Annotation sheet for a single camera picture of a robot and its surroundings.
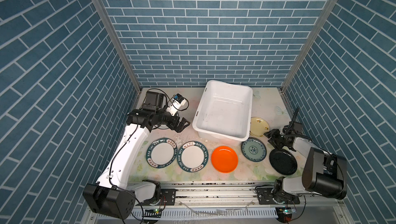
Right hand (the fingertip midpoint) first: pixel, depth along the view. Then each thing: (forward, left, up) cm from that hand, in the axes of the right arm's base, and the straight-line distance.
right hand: (266, 133), depth 92 cm
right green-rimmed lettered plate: (-16, +43, -3) cm, 46 cm away
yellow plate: (+7, +3, -3) cm, 8 cm away
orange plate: (-17, +25, -3) cm, 30 cm away
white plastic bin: (+15, +25, -4) cm, 30 cm away
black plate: (-14, -8, -5) cm, 18 cm away
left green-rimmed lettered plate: (-16, +61, -2) cm, 63 cm away
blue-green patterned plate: (-9, +8, -3) cm, 13 cm away
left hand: (-7, +47, +22) cm, 53 cm away
